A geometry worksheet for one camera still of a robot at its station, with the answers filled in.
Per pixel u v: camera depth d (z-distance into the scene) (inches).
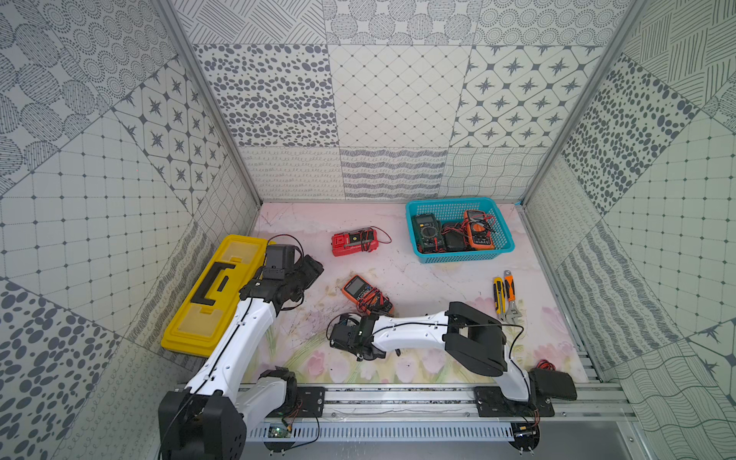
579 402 29.9
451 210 43.6
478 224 40.2
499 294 36.6
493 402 29.4
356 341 24.6
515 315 35.0
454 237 39.8
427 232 40.0
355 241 40.4
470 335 21.1
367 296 35.4
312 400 29.0
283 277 24.1
